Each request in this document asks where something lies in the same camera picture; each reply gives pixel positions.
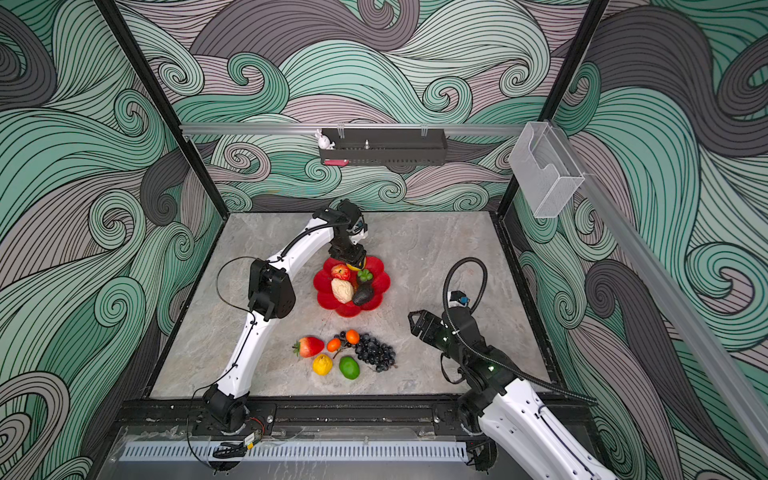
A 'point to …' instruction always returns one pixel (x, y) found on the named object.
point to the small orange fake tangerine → (334, 344)
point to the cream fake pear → (342, 289)
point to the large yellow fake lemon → (353, 268)
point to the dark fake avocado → (364, 292)
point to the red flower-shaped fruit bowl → (322, 286)
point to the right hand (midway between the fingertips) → (417, 321)
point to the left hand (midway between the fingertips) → (356, 260)
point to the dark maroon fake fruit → (365, 275)
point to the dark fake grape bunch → (380, 355)
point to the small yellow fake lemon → (322, 364)
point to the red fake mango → (308, 346)
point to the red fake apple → (340, 271)
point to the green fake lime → (349, 367)
